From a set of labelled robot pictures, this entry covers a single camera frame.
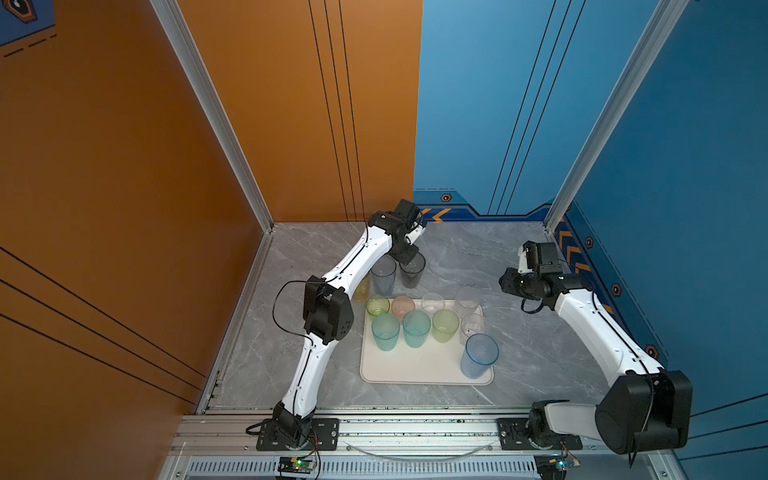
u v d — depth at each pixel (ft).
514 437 2.38
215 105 2.80
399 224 2.24
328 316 1.88
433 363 2.77
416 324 2.75
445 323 2.78
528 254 2.22
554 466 2.31
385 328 2.88
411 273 2.93
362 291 2.04
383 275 2.94
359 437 2.48
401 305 3.06
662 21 2.33
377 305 3.02
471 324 2.92
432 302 3.06
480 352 2.77
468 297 3.01
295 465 2.32
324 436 2.40
